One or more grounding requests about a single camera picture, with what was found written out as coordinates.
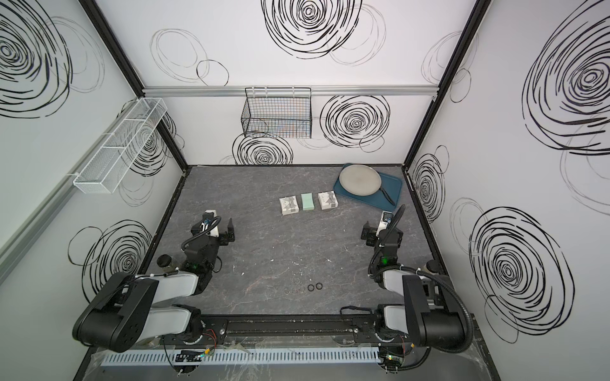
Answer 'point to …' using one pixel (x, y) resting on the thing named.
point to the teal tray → (392, 185)
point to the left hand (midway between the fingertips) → (216, 219)
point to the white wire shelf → (100, 175)
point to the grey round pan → (361, 180)
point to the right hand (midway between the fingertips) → (383, 225)
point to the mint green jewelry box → (307, 201)
